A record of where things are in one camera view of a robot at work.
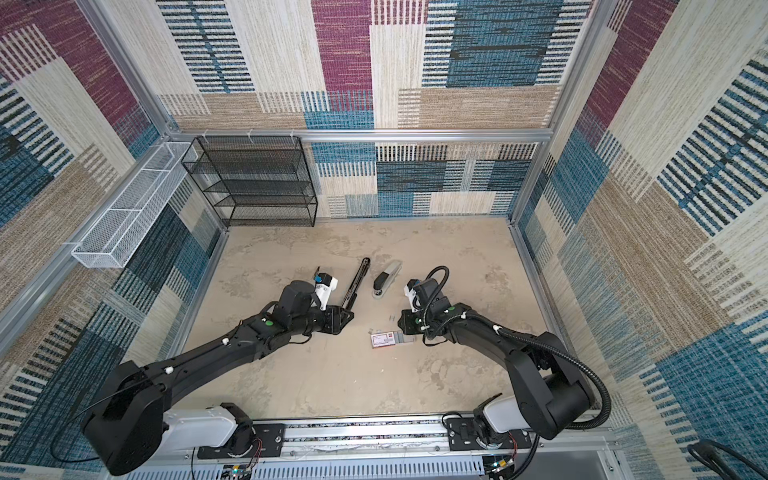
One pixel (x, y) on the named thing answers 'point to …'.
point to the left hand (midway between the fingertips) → (350, 311)
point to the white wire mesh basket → (122, 226)
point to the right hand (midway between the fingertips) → (403, 327)
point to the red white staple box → (383, 339)
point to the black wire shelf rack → (255, 181)
